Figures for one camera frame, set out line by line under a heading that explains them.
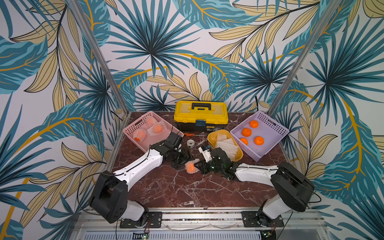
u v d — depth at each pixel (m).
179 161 0.71
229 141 0.95
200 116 0.95
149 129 1.03
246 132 1.03
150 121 1.07
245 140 1.00
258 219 0.67
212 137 1.03
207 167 0.76
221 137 1.00
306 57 0.86
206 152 0.78
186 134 1.03
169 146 0.65
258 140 1.00
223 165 0.68
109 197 0.41
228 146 0.91
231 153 0.92
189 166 0.84
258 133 1.07
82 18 0.71
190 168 0.83
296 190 0.45
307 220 0.76
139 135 0.98
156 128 1.00
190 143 0.99
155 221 0.73
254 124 1.10
